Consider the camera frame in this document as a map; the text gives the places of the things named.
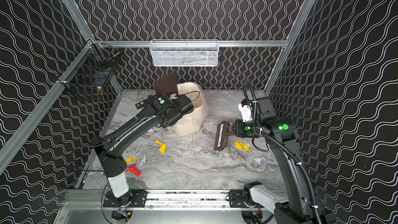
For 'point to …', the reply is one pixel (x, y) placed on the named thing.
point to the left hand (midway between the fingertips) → (152, 99)
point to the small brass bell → (99, 90)
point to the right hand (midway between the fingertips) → (235, 128)
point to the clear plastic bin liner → (191, 124)
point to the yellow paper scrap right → (240, 145)
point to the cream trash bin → (191, 124)
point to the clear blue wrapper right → (260, 159)
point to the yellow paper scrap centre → (163, 145)
